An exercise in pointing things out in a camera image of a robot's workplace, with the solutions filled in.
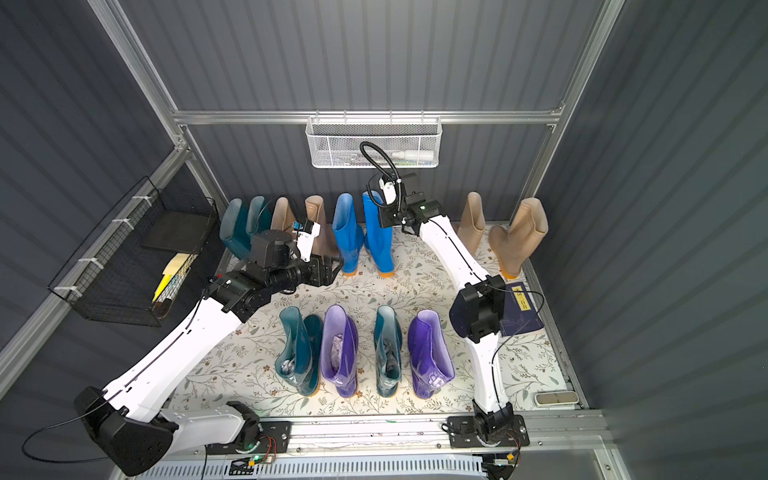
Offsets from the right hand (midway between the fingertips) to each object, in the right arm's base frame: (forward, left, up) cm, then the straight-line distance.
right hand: (385, 209), depth 89 cm
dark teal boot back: (-8, +44, -1) cm, 44 cm away
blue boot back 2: (-2, +2, -11) cm, 11 cm away
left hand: (-23, +11, +4) cm, 26 cm away
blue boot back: (-5, +11, -6) cm, 13 cm away
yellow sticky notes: (-24, +53, +1) cm, 58 cm away
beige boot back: (-1, +31, -2) cm, 32 cm away
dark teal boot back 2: (-2, +38, -1) cm, 38 cm away
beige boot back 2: (-6, -25, -1) cm, 26 cm away
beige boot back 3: (-4, -43, -2) cm, 43 cm away
